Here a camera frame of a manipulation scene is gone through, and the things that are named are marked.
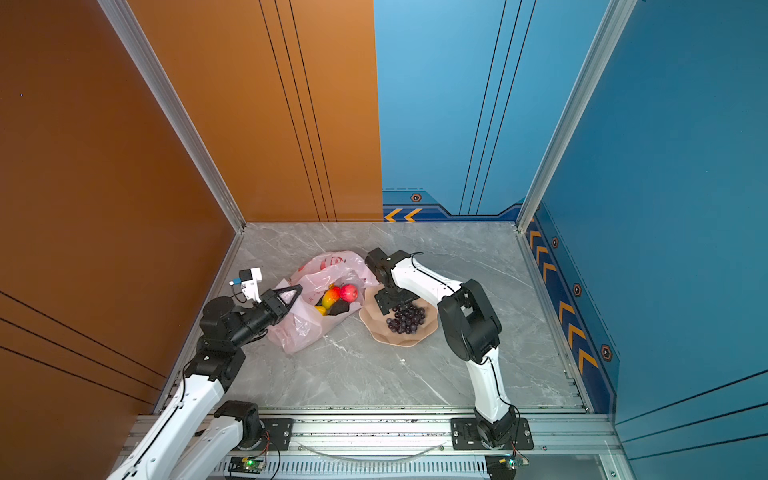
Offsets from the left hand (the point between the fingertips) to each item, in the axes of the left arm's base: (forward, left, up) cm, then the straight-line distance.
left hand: (303, 286), depth 73 cm
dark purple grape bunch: (+2, -26, -19) cm, 32 cm away
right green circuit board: (-33, -51, -23) cm, 65 cm away
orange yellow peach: (+9, -2, -20) cm, 22 cm away
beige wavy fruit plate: (+1, -18, -22) cm, 28 cm away
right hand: (+7, -24, -20) cm, 32 cm away
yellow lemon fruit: (+5, 0, -20) cm, 20 cm away
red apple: (+10, -8, -19) cm, 23 cm away
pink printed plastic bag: (-8, 0, -6) cm, 10 cm away
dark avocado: (+5, -5, -20) cm, 21 cm away
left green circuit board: (-34, +12, -26) cm, 44 cm away
